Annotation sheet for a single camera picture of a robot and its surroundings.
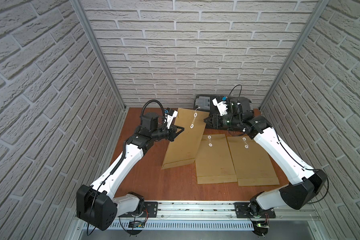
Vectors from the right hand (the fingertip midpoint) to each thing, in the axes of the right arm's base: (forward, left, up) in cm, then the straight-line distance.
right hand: (208, 119), depth 72 cm
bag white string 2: (+4, -6, -30) cm, 31 cm away
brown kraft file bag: (-11, +13, -10) cm, 19 cm away
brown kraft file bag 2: (-9, -6, -31) cm, 33 cm away
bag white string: (+4, +6, 0) cm, 7 cm away
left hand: (-2, +11, -3) cm, 12 cm away
